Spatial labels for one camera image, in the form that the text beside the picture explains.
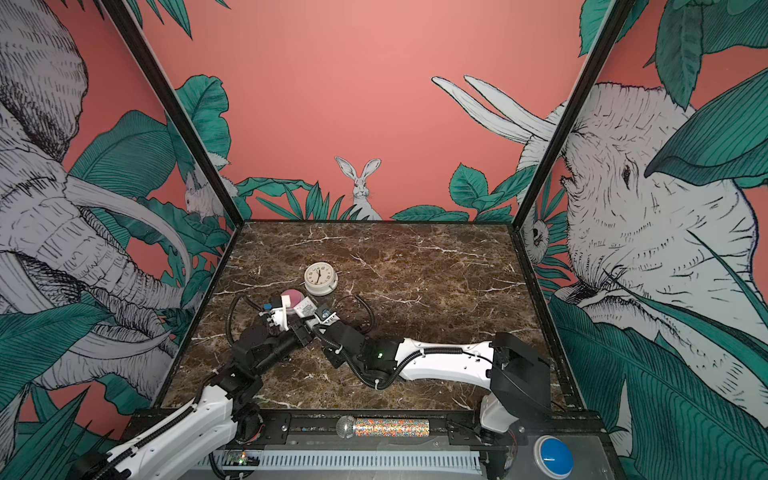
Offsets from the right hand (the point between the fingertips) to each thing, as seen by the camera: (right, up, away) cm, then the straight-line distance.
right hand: (322, 334), depth 74 cm
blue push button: (+56, -28, -5) cm, 63 cm away
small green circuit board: (-19, -28, -4) cm, 34 cm away
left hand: (0, +5, +2) cm, 5 cm away
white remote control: (-5, +6, +2) cm, 8 cm away
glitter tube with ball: (+7, -22, -3) cm, 23 cm away
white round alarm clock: (-7, +12, +24) cm, 28 cm away
